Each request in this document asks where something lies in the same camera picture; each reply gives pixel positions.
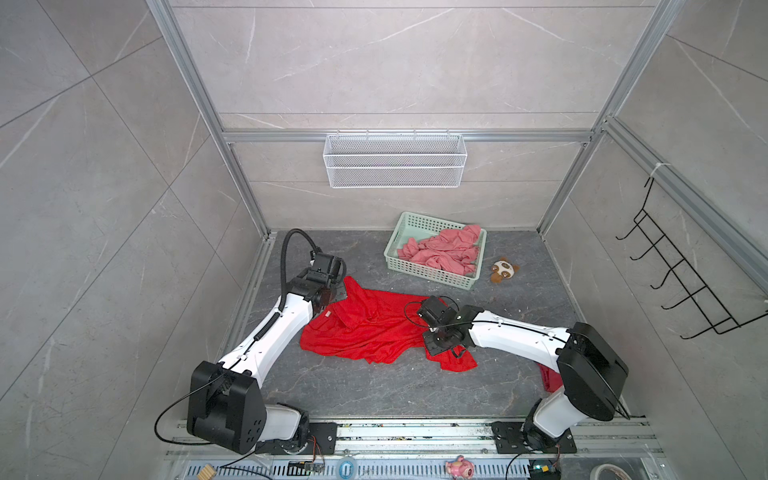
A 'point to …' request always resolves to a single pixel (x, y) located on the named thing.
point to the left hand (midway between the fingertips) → (333, 281)
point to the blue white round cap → (346, 469)
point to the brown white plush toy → (502, 269)
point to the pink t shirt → (452, 250)
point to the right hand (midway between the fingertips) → (432, 339)
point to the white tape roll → (596, 470)
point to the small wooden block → (207, 473)
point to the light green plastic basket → (409, 225)
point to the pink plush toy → (460, 468)
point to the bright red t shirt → (371, 329)
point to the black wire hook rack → (718, 318)
